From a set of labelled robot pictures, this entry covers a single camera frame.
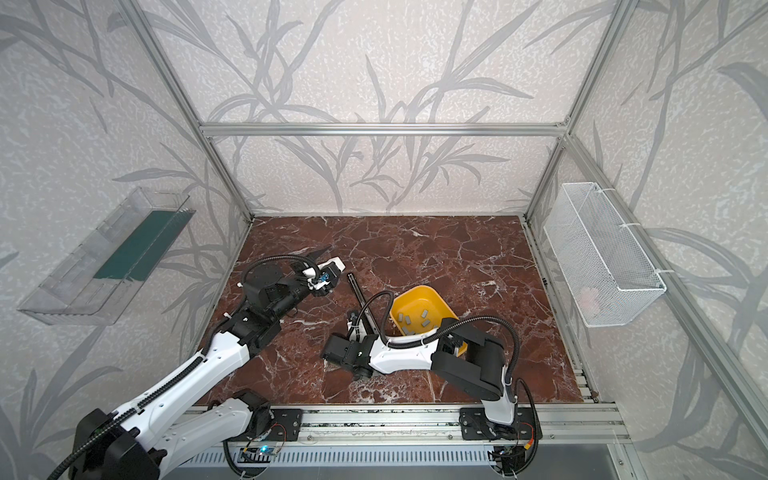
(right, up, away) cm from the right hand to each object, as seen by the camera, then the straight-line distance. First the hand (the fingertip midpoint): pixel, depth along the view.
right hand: (355, 339), depth 87 cm
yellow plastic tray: (+20, +7, +7) cm, 22 cm away
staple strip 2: (+16, +4, +4) cm, 17 cm away
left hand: (-2, +28, -14) cm, 32 cm away
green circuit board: (-22, -23, -15) cm, 35 cm away
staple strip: (+21, +7, +5) cm, 22 cm away
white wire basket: (+57, +22, -27) cm, 67 cm away
